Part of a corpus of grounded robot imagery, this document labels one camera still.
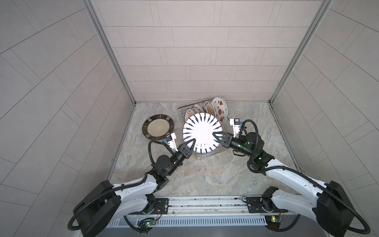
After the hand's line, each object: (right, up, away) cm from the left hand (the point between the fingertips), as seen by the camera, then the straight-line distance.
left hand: (199, 142), depth 70 cm
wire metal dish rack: (+12, +7, -3) cm, 14 cm away
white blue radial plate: (+1, +7, +1) cm, 7 cm away
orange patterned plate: (+8, +17, +28) cm, 34 cm away
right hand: (+6, +2, 0) cm, 7 cm away
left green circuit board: (-22, -35, -5) cm, 41 cm away
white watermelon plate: (+14, +18, +27) cm, 35 cm away
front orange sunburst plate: (-6, +14, +27) cm, 31 cm away
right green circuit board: (+35, -37, -2) cm, 51 cm away
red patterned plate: (+1, +17, +27) cm, 32 cm away
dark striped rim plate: (-28, +4, +31) cm, 42 cm away
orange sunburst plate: (-2, +16, +23) cm, 28 cm away
